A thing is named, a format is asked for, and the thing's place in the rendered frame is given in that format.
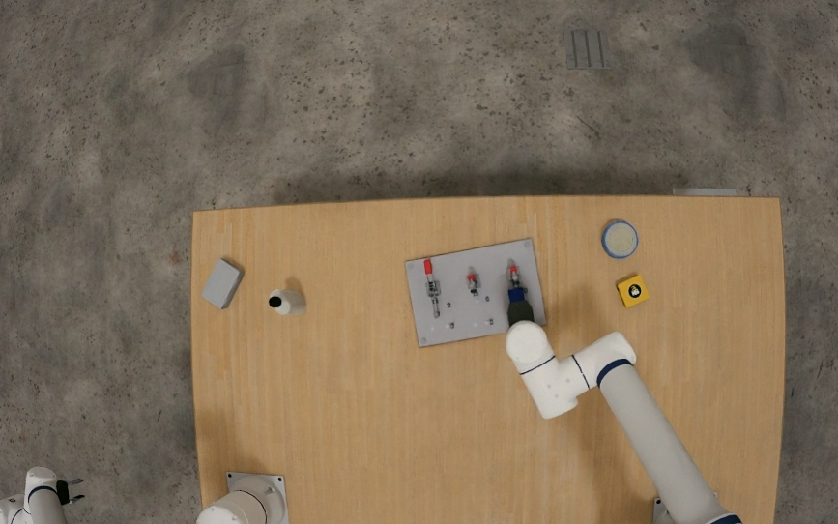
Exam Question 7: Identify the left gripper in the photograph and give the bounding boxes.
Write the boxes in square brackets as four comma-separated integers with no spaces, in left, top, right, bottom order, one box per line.
[56,479,85,506]

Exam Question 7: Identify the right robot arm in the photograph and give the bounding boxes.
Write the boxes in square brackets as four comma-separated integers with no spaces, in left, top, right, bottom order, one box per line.
[506,321,742,524]

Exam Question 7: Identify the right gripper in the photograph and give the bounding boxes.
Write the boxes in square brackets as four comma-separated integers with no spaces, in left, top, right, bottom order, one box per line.
[507,300,535,328]

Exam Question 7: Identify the white plastic bottle with black cap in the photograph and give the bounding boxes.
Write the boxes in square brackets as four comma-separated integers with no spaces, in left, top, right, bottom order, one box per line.
[269,289,307,315]

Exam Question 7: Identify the round grey and blue tin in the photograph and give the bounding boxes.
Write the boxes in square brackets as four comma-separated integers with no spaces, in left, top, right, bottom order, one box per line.
[601,221,638,259]

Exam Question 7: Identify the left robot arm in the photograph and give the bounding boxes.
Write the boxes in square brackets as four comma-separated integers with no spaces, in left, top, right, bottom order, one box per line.
[0,467,285,524]

